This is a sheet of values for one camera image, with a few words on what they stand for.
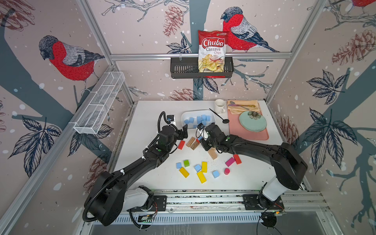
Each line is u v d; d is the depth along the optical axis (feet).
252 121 3.52
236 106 3.90
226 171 2.73
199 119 3.61
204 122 3.46
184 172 2.74
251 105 3.86
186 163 2.85
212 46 2.74
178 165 2.87
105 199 1.32
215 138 2.20
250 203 2.39
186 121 3.52
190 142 3.14
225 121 3.51
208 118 3.51
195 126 2.62
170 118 2.34
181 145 3.11
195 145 3.10
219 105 3.61
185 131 2.46
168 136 2.04
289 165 1.47
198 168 2.78
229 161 2.88
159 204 2.39
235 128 3.50
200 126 2.52
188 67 3.50
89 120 2.34
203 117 3.57
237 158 2.88
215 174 2.72
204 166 2.86
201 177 2.69
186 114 3.48
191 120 3.52
